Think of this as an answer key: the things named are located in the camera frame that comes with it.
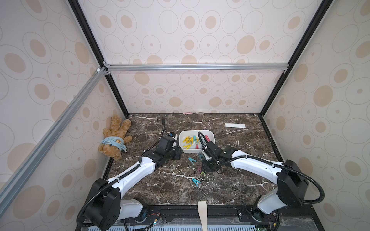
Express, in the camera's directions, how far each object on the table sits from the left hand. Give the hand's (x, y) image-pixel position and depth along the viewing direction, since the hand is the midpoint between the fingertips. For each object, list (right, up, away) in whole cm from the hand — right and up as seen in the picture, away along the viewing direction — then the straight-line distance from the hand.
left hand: (184, 150), depth 83 cm
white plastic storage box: (-1, +9, +17) cm, 19 cm away
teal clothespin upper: (+4, -8, +9) cm, 13 cm away
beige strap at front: (+10, -31, -7) cm, 33 cm away
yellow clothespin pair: (+2, 0, +16) cm, 16 cm away
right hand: (+13, -10, 0) cm, 17 cm away
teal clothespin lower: (+7, -19, +2) cm, 20 cm away
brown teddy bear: (-45, +5, +9) cm, 46 cm away
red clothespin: (+16, +5, +20) cm, 26 cm away
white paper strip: (+40, +15, +30) cm, 52 cm away
